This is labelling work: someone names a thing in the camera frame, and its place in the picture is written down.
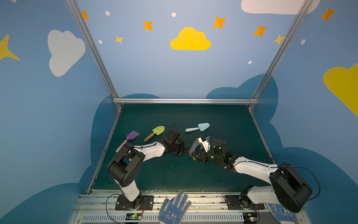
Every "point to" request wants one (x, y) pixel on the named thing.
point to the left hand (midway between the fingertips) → (193, 148)
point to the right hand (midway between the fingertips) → (195, 152)
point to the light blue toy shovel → (202, 127)
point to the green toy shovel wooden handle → (157, 130)
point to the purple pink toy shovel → (131, 136)
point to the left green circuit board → (133, 216)
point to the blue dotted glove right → (284, 216)
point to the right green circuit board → (250, 217)
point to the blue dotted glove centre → (172, 211)
